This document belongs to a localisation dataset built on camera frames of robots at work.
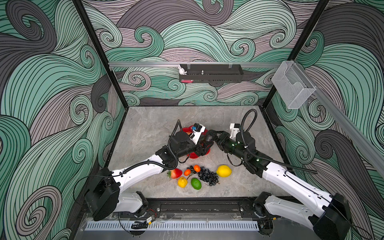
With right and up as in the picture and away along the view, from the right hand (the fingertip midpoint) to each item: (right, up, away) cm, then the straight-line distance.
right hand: (210, 135), depth 72 cm
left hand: (0, -2, +1) cm, 2 cm away
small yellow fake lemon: (-14, -26, +6) cm, 30 cm away
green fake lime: (-7, -27, +6) cm, 28 cm away
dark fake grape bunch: (0, -24, +8) cm, 25 cm away
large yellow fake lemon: (+9, -22, +11) cm, 26 cm away
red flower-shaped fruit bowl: (-9, -15, +18) cm, 25 cm away
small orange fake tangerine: (-11, -22, +11) cm, 27 cm away
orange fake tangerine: (-6, -20, +9) cm, 23 cm away
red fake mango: (-18, -23, +9) cm, 31 cm away
